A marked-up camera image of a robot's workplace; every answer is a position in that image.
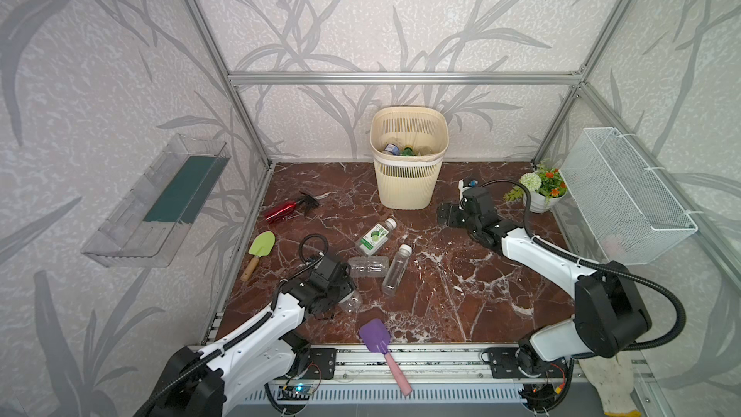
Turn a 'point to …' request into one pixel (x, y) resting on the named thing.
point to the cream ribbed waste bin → (408, 182)
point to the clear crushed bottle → (370, 266)
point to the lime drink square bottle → (376, 237)
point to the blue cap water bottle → (392, 149)
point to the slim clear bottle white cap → (397, 270)
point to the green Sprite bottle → (407, 152)
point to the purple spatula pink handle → (377, 338)
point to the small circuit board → (294, 392)
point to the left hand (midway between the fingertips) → (352, 279)
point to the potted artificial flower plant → (544, 187)
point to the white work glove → (614, 378)
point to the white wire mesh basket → (627, 209)
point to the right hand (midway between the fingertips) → (450, 199)
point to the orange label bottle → (352, 303)
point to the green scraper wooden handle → (250, 268)
